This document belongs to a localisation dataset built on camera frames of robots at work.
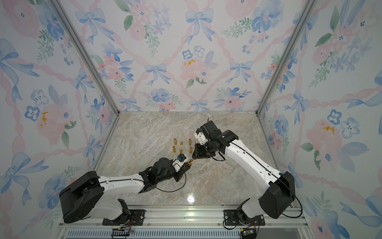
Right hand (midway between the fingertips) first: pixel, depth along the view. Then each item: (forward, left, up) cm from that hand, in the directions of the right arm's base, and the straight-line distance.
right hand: (196, 154), depth 76 cm
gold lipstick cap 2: (+12, +10, -17) cm, 23 cm away
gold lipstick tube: (+12, +14, -16) cm, 25 cm away
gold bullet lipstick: (+18, +14, -16) cm, 27 cm away
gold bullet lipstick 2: (+18, +4, -16) cm, 25 cm away
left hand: (-2, +4, -9) cm, 10 cm away
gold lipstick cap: (+18, +10, -16) cm, 26 cm away
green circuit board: (-31, -26, -23) cm, 47 cm away
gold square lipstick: (-2, +3, -5) cm, 6 cm away
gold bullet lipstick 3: (+12, +3, -15) cm, 20 cm away
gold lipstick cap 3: (+18, 0, -16) cm, 24 cm away
